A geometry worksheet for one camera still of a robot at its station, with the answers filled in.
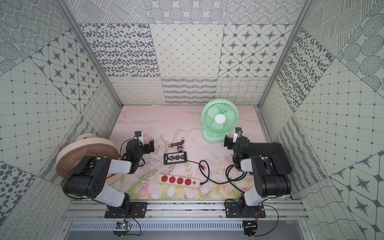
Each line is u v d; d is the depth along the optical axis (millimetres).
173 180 818
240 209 672
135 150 732
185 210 752
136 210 731
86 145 617
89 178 458
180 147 951
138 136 818
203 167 882
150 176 858
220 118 835
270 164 522
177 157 906
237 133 804
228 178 842
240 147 717
